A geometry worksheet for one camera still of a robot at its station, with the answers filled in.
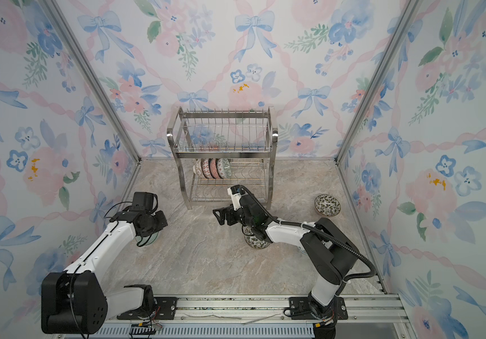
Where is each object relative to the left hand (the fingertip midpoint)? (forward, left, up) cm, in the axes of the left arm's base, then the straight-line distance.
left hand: (162, 221), depth 86 cm
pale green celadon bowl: (-11, -1, +8) cm, 14 cm away
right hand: (+5, -24, +3) cm, 25 cm away
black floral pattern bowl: (+26, -18, +4) cm, 32 cm away
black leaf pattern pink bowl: (+13, -73, -7) cm, 74 cm away
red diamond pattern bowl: (+26, -15, +3) cm, 31 cm away
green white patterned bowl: (+27, -23, +3) cm, 36 cm away
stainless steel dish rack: (+27, -24, +11) cm, 38 cm away
